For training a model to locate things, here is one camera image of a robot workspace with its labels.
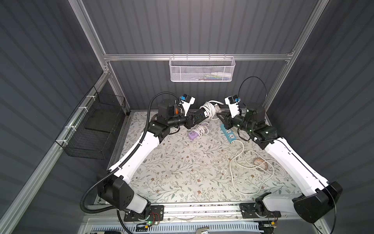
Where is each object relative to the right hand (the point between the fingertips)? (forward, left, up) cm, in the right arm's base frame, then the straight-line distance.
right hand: (222, 112), depth 70 cm
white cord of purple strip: (+12, +8, -30) cm, 33 cm away
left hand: (-3, +10, 0) cm, 10 cm away
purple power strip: (+8, +14, -31) cm, 35 cm away
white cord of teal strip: (-13, -25, -33) cm, 43 cm away
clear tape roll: (-9, -27, -35) cm, 46 cm away
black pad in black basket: (+1, +63, -7) cm, 64 cm away
